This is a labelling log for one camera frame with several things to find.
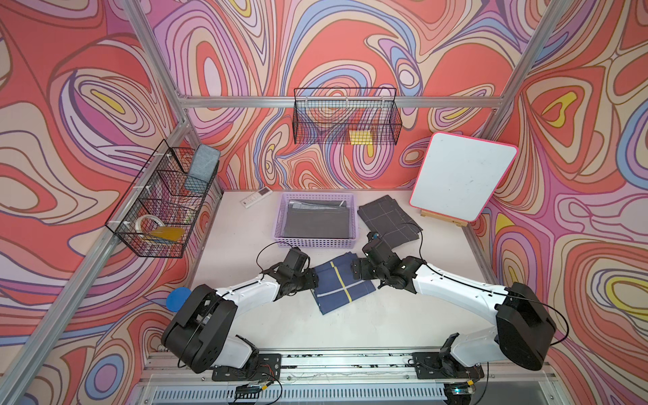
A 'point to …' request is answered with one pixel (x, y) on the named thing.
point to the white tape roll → (137, 227)
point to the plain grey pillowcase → (316, 218)
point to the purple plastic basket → (316, 242)
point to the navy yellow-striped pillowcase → (337, 286)
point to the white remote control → (253, 198)
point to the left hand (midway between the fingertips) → (316, 280)
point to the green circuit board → (247, 391)
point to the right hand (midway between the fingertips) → (366, 270)
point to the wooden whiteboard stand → (459, 223)
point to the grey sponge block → (202, 169)
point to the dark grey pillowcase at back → (387, 219)
